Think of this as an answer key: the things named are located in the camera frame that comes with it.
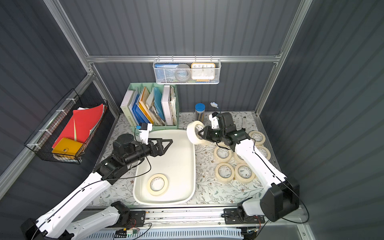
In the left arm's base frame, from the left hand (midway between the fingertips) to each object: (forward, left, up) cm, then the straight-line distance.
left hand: (165, 140), depth 67 cm
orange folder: (+34, +20, -8) cm, 40 cm away
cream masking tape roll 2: (-13, +4, -28) cm, 32 cm away
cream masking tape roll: (+3, -12, 0) cm, 12 cm away
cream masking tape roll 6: (+5, -40, -28) cm, 49 cm away
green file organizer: (+36, +15, -8) cm, 39 cm away
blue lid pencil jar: (+32, -17, -13) cm, 39 cm away
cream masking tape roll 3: (+4, -30, -28) cm, 41 cm away
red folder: (+9, +45, -2) cm, 46 cm away
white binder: (+32, +5, -8) cm, 34 cm away
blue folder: (+29, +23, -14) cm, 39 cm away
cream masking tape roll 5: (-3, -43, -31) cm, 53 cm away
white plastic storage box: (-8, +2, -28) cm, 29 cm away
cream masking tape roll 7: (+2, -18, -6) cm, 19 cm away
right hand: (+9, -18, -6) cm, 21 cm away
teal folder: (+40, +11, -6) cm, 41 cm away
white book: (+28, +29, -5) cm, 41 cm away
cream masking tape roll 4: (-8, -29, -28) cm, 41 cm away
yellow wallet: (-3, +42, 0) cm, 42 cm away
